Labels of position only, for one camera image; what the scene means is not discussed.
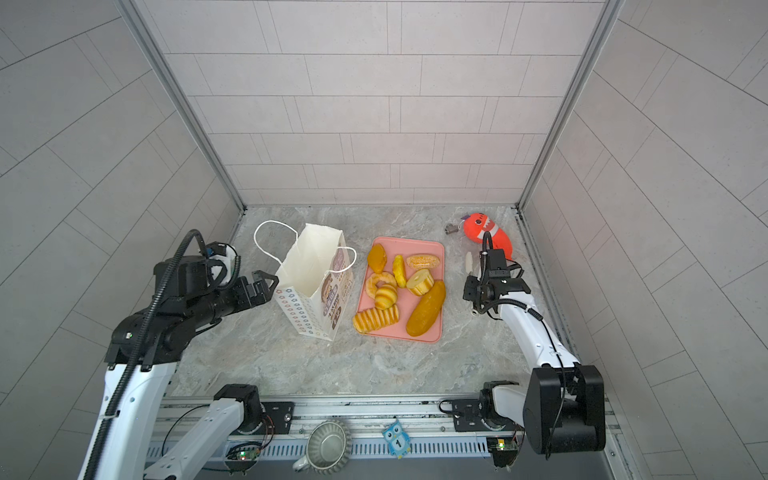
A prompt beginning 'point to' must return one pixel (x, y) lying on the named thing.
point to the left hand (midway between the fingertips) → (271, 280)
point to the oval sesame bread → (423, 261)
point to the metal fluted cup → (328, 447)
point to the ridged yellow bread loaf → (371, 319)
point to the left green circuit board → (242, 457)
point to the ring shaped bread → (373, 280)
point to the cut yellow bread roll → (420, 282)
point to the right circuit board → (504, 450)
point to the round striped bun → (385, 296)
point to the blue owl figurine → (398, 440)
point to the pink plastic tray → (403, 290)
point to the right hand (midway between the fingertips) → (470, 287)
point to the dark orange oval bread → (377, 258)
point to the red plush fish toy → (477, 224)
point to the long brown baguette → (427, 309)
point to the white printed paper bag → (315, 281)
